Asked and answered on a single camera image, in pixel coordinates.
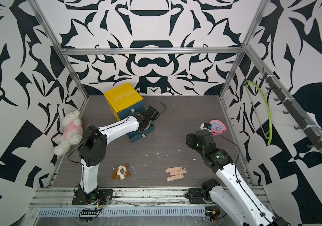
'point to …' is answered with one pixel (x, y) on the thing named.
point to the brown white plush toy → (120, 172)
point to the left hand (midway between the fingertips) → (140, 118)
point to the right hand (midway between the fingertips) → (188, 135)
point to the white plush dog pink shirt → (73, 133)
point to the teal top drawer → (138, 107)
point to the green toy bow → (260, 122)
